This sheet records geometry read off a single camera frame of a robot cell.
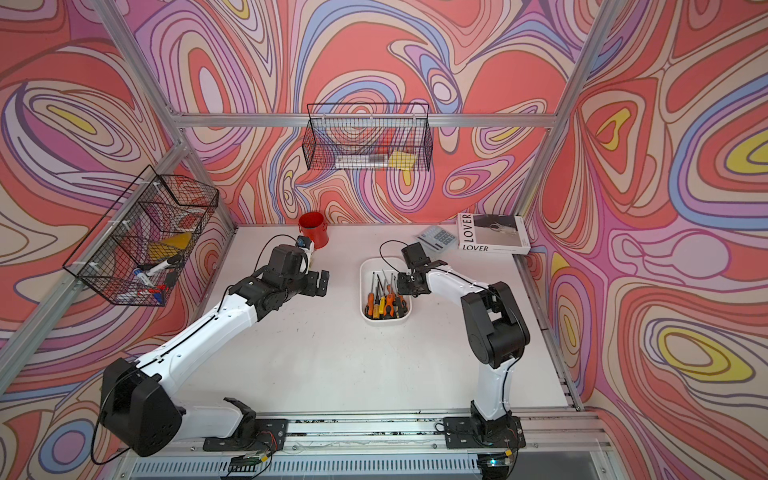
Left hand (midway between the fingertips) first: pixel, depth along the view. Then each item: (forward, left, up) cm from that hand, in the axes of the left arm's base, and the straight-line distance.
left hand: (316, 273), depth 83 cm
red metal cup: (+28, +7, -9) cm, 30 cm away
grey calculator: (+30, -39, -16) cm, 52 cm away
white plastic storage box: (+7, -17, -18) cm, 25 cm away
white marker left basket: (-6, +31, +13) cm, 34 cm away
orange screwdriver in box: (+2, -15, -16) cm, 22 cm away
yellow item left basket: (-3, +33, +14) cm, 36 cm away
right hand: (+4, -27, -16) cm, 31 cm away
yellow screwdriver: (+1, -18, -16) cm, 24 cm away
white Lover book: (+31, -61, -15) cm, 70 cm away
